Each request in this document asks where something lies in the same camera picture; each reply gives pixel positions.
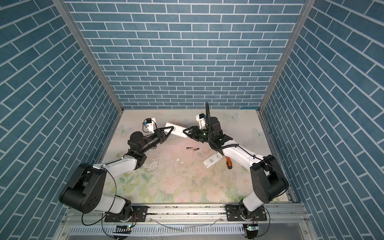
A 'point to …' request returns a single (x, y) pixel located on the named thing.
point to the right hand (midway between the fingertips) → (182, 131)
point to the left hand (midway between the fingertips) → (174, 129)
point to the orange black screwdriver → (229, 162)
